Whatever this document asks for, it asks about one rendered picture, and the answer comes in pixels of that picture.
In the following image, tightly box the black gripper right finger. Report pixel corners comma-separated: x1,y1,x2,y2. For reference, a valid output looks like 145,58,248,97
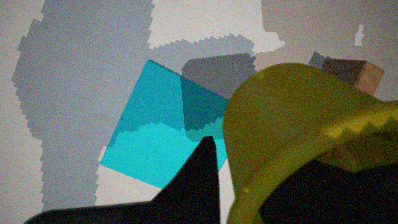
258,159,398,224

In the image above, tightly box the olive yellow cup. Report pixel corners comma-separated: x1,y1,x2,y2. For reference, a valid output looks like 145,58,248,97
222,62,398,224

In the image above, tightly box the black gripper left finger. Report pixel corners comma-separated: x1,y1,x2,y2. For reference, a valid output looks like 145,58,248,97
23,136,221,224

